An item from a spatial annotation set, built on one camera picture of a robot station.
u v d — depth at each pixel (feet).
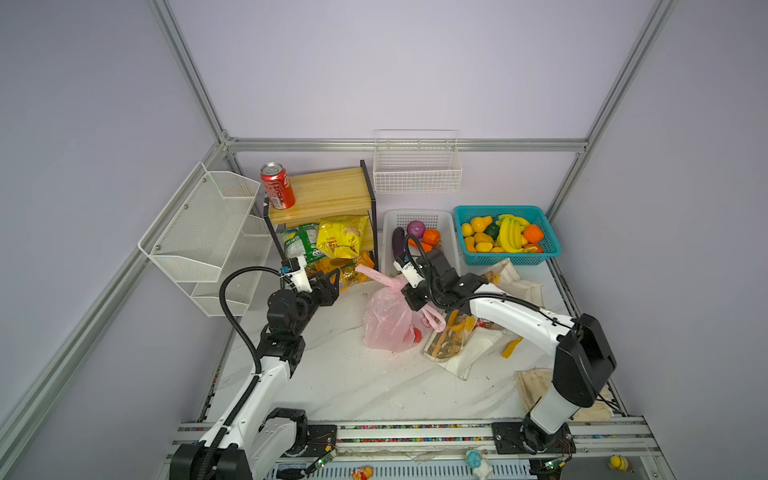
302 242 2.96
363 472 2.24
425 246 3.64
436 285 2.12
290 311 1.91
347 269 3.31
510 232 3.59
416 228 3.74
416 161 3.12
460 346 2.26
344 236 2.88
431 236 3.64
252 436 1.41
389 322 2.70
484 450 2.40
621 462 2.25
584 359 1.47
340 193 2.74
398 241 3.78
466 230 3.78
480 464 2.22
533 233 3.59
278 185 2.38
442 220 3.76
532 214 3.83
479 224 3.75
